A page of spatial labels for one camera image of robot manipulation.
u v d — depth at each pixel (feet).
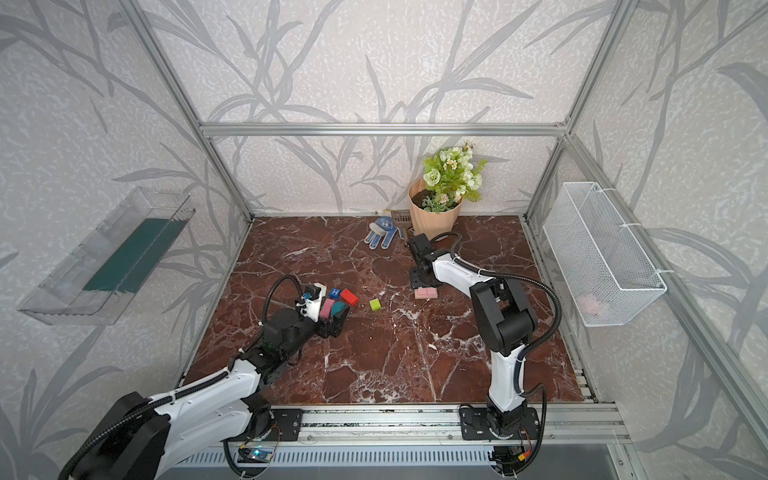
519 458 2.28
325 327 2.42
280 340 2.10
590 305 2.36
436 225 3.37
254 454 2.32
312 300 2.32
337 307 3.08
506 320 1.67
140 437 1.34
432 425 2.47
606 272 2.01
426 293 3.16
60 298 1.89
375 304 3.12
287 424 2.42
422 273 2.37
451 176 3.16
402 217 3.82
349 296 3.16
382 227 3.79
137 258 2.03
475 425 2.38
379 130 3.17
